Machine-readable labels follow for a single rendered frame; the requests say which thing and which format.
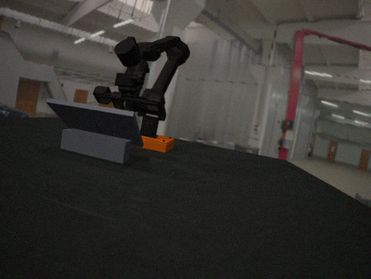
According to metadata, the grey switch panel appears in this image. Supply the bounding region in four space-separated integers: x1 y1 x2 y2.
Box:
46 98 143 164

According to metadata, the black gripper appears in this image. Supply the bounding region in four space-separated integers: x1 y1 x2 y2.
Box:
93 86 163 113

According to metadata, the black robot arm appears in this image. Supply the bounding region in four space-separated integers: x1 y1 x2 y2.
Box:
114 36 190 139

